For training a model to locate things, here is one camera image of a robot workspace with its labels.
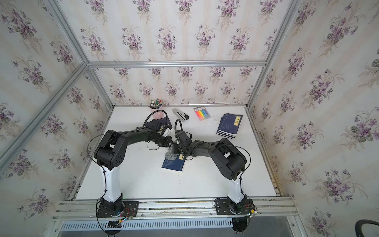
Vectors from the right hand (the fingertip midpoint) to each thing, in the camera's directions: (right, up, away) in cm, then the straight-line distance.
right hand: (175, 150), depth 94 cm
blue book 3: (+2, -8, -6) cm, 10 cm away
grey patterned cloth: (-3, -2, -4) cm, 5 cm away
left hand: (-1, +2, +2) cm, 3 cm away
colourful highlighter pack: (+19, +25, +20) cm, 37 cm away
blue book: (+38, +16, +10) cm, 42 cm away
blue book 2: (-6, +19, -4) cm, 20 cm away
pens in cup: (-15, +31, +13) cm, 37 cm away
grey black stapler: (+4, +23, +17) cm, 28 cm away
